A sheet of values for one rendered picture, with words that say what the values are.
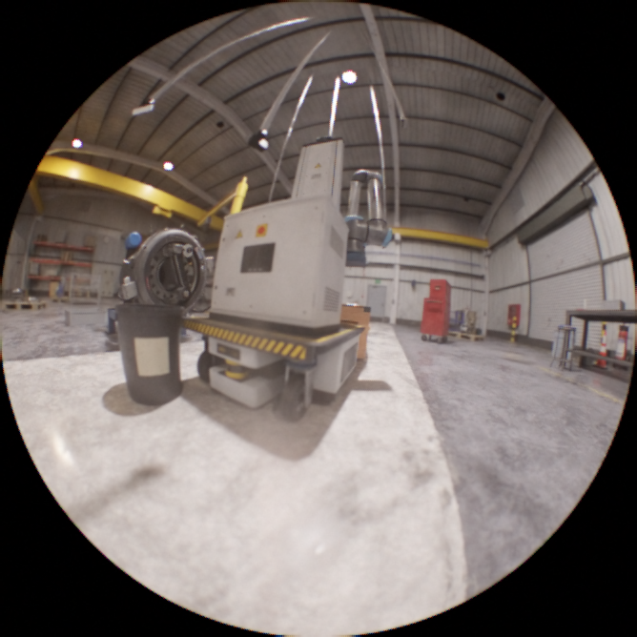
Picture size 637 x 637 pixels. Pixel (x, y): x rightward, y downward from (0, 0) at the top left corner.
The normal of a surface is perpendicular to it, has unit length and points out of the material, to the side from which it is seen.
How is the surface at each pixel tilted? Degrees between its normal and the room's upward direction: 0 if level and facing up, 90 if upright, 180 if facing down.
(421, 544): 0
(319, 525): 0
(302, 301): 90
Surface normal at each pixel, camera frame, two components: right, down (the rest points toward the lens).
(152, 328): 0.80, 0.16
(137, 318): 0.58, 0.15
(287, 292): -0.37, 0.01
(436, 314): -0.77, -0.04
